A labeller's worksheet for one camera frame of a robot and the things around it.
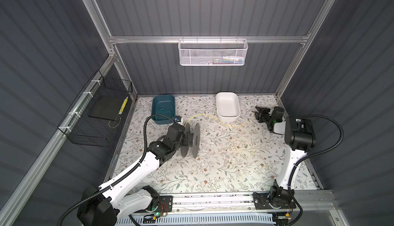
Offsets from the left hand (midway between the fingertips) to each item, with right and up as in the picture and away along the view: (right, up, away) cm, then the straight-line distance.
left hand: (184, 132), depth 80 cm
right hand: (+47, +13, +24) cm, 55 cm away
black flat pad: (-39, +13, -5) cm, 41 cm away
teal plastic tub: (-19, +15, +31) cm, 39 cm away
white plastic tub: (+29, +14, +31) cm, 44 cm away
